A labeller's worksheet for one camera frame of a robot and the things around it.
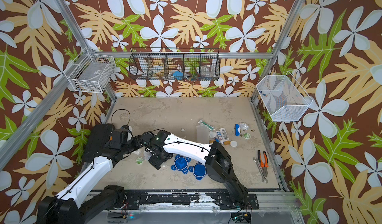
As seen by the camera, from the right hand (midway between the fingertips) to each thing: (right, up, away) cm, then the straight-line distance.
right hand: (159, 161), depth 79 cm
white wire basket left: (-42, +50, +7) cm, 66 cm away
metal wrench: (+58, -11, +3) cm, 60 cm away
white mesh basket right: (+71, +34, +5) cm, 79 cm away
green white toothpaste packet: (+29, +17, +21) cm, 39 cm away
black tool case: (-41, +12, +13) cm, 44 cm away
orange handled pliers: (+60, -4, +6) cm, 60 cm away
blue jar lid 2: (+22, -7, +6) cm, 24 cm away
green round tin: (+55, +10, +20) cm, 59 cm away
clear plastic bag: (-8, +2, +4) cm, 9 cm away
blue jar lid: (+11, -4, +8) cm, 14 cm away
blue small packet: (+50, +14, +23) cm, 56 cm away
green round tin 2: (-14, -2, +9) cm, 16 cm away
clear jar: (+25, +11, +19) cm, 34 cm away
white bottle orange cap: (+40, +7, +16) cm, 44 cm away
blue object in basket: (+9, +50, +16) cm, 54 cm away
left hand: (-10, +11, +7) cm, 17 cm away
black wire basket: (+9, +59, +20) cm, 63 cm away
